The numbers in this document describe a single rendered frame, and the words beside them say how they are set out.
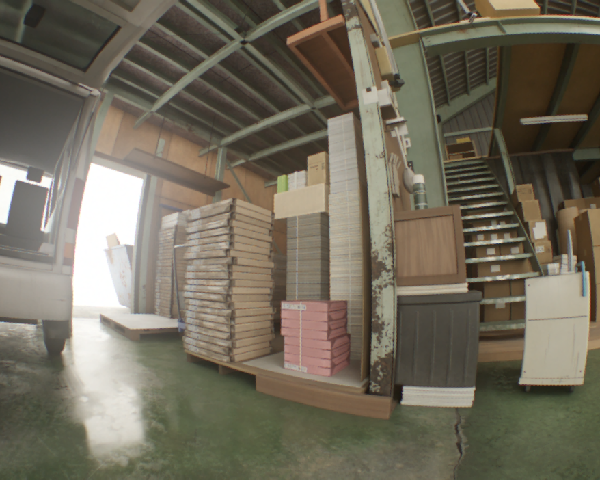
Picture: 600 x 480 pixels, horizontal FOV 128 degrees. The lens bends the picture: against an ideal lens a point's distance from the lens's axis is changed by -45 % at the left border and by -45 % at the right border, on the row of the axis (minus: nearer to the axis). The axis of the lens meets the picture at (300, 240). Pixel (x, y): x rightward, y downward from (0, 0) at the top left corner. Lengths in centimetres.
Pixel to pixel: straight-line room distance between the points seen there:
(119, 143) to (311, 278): 331
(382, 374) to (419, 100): 213
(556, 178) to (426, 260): 457
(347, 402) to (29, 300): 154
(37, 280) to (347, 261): 175
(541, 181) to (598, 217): 253
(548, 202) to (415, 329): 442
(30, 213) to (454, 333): 381
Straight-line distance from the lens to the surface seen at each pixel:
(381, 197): 119
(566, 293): 133
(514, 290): 295
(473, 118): 895
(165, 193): 426
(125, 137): 423
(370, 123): 137
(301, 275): 180
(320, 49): 223
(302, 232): 183
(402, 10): 358
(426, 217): 121
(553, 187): 548
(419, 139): 230
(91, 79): 213
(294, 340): 143
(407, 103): 252
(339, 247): 169
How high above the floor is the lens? 54
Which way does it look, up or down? 10 degrees up
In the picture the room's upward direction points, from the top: straight up
